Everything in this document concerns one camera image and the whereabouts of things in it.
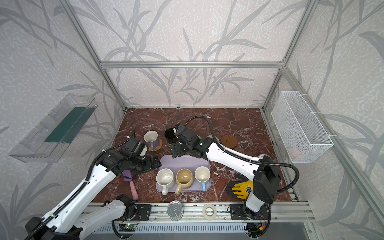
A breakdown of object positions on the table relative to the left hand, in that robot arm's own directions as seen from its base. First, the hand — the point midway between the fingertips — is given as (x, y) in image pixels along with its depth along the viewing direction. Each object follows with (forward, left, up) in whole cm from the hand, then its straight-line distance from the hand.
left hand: (157, 162), depth 74 cm
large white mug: (-3, -2, -14) cm, 15 cm away
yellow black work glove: (-9, -43, -13) cm, 46 cm away
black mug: (+20, -3, -5) cm, 20 cm away
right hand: (+11, -10, +3) cm, 15 cm away
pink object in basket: (+4, -68, +6) cm, 68 cm away
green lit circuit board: (-26, +13, -18) cm, 34 cm away
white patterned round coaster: (+26, -29, -16) cm, 42 cm away
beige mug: (-4, -13, -15) cm, 20 cm away
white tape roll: (-22, -27, -15) cm, 37 cm away
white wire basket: (+4, -63, +20) cm, 67 cm away
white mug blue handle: (-2, -23, -14) cm, 27 cm away
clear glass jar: (-19, -10, -9) cm, 24 cm away
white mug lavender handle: (+23, +11, -14) cm, 29 cm away
